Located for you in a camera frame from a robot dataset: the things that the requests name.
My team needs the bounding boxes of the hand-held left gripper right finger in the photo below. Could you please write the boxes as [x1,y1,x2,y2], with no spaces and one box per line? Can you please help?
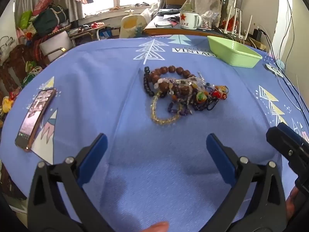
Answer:
[206,133,288,232]

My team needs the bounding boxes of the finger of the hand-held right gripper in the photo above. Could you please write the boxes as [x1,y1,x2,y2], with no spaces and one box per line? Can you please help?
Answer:
[266,123,309,174]

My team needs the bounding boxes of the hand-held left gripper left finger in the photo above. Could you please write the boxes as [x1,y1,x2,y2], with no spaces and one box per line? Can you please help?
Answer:
[28,133,109,232]

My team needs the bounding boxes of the multicoloured charm bracelet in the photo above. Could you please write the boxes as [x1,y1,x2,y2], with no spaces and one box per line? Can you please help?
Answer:
[193,84,229,112]

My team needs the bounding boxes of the yellow crystal bead bracelet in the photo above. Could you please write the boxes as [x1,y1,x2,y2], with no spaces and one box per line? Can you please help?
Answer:
[151,90,183,125]

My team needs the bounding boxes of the black bead bracelet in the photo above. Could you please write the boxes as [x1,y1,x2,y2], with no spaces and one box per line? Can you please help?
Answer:
[143,66,156,96]

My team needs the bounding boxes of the green plastic tray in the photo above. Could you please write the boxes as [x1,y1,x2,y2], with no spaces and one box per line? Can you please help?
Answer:
[207,36,263,68]

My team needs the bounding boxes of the person's right hand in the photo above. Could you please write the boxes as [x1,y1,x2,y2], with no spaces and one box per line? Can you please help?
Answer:
[285,187,300,224]

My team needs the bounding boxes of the person's left hand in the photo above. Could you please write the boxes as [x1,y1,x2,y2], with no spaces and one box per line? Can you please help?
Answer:
[141,221,170,232]

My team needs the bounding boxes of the blue printed tablecloth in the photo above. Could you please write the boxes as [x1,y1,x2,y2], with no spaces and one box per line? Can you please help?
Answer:
[0,34,309,232]

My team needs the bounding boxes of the smartphone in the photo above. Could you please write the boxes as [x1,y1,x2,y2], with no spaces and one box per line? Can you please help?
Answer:
[15,88,57,153]

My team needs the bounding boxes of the yellow toy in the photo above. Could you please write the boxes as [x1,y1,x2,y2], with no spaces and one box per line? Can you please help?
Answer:
[2,96,12,113]

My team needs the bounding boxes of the white storage box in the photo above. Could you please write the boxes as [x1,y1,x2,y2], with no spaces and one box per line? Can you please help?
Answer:
[40,32,73,62]

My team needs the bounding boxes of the white router with antennas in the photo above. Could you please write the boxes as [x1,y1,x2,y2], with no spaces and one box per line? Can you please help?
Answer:
[223,6,253,40]

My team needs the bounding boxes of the cream chair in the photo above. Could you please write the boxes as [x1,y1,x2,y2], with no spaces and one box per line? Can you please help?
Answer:
[119,14,147,38]

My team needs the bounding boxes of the wooden desk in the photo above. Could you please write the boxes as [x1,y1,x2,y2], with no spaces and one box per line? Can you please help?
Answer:
[142,14,242,38]

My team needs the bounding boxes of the clear plastic bag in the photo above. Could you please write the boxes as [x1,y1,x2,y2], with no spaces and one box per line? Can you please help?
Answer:
[200,10,218,29]

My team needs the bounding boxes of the white enamel mug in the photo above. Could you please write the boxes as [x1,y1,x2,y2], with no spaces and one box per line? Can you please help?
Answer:
[179,12,202,30]

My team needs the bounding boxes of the pile of bags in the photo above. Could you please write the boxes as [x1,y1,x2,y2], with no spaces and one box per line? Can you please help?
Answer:
[14,0,71,37]

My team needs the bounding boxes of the black cables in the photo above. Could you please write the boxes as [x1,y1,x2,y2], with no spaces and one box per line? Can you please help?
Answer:
[257,25,305,113]

